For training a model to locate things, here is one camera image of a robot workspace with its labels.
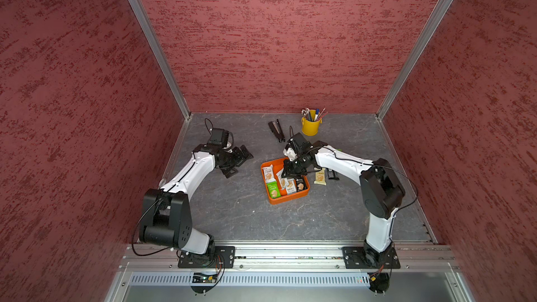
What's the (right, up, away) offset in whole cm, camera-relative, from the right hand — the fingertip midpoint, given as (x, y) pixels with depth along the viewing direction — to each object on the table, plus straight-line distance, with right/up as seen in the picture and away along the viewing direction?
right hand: (284, 178), depth 88 cm
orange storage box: (-2, -4, 0) cm, 5 cm away
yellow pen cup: (+15, +22, +19) cm, 33 cm away
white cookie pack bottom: (+3, -4, +1) cm, 5 cm away
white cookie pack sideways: (-1, -1, -1) cm, 2 cm away
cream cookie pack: (+17, -1, +6) cm, 18 cm away
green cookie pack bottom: (-4, -5, -1) cm, 6 cm away
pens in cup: (+17, +30, +20) cm, 40 cm away
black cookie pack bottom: (+7, -4, +3) cm, 9 cm away
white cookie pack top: (-7, 0, +4) cm, 8 cm away
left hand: (-16, +6, -2) cm, 18 cm away
